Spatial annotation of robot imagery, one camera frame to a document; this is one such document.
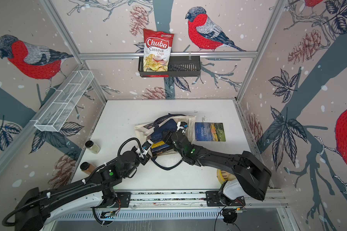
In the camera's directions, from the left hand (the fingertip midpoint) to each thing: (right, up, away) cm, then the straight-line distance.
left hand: (151, 142), depth 77 cm
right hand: (+6, +4, +4) cm, 9 cm away
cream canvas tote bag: (-5, +6, 0) cm, 7 cm away
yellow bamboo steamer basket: (+39, -18, -1) cm, 43 cm away
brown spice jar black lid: (-35, -13, -1) cm, 37 cm away
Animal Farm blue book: (+37, +2, +23) cm, 44 cm away
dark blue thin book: (+8, +8, +13) cm, 17 cm away
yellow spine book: (+3, -3, +10) cm, 11 cm away
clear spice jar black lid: (-37, -5, +8) cm, 39 cm away
